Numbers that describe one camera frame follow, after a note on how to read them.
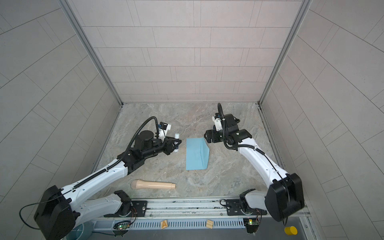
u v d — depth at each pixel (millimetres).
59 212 366
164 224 666
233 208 712
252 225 678
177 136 712
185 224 679
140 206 711
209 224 667
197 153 889
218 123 723
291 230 619
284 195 389
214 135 697
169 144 642
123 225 642
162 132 658
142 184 769
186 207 724
